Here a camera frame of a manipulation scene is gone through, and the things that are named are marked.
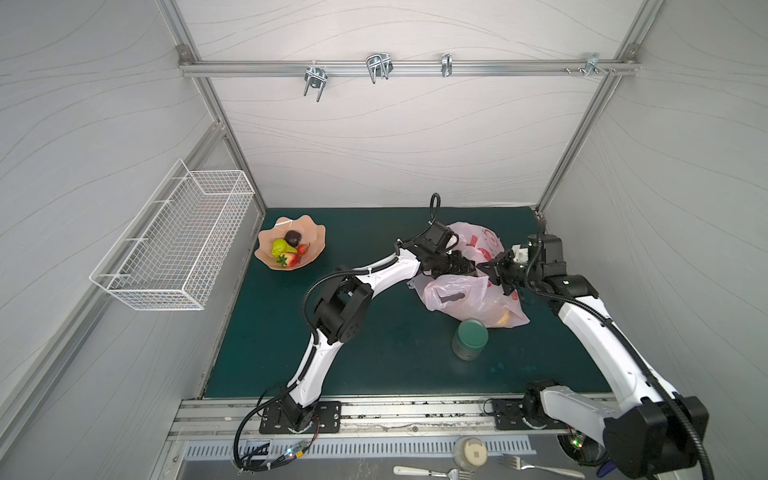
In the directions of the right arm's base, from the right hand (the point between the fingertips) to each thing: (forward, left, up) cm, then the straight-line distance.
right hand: (481, 255), depth 78 cm
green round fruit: (+13, +64, -16) cm, 67 cm away
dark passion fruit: (+18, +61, -18) cm, 66 cm away
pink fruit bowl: (+22, +56, -19) cm, 63 cm away
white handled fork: (-45, +7, -23) cm, 51 cm away
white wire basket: (-9, +75, +10) cm, 76 cm away
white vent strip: (-41, +14, -23) cm, 49 cm away
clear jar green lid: (-17, +2, -13) cm, 22 cm away
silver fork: (-42, -7, -21) cm, 48 cm away
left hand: (+5, 0, -11) cm, 12 cm away
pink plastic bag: (-11, +2, -3) cm, 12 cm away
